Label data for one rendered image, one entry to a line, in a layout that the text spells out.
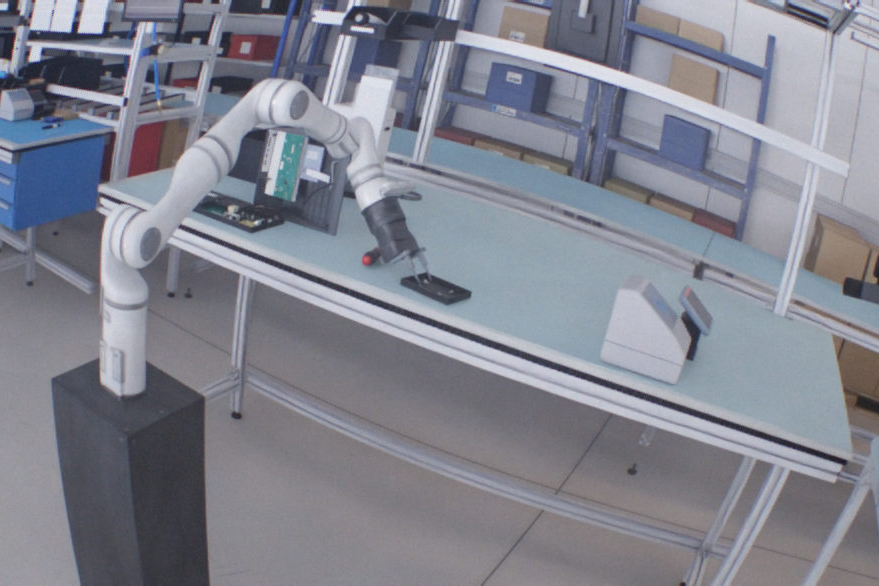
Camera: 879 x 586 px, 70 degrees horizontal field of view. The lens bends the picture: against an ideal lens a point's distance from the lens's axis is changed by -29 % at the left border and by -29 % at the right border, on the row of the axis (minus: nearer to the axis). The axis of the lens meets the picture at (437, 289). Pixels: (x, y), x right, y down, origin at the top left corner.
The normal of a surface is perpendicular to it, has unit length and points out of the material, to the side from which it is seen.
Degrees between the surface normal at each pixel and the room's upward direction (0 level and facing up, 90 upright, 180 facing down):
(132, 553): 90
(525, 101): 90
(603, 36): 97
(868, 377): 90
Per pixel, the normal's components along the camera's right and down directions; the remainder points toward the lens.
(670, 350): -0.39, 0.22
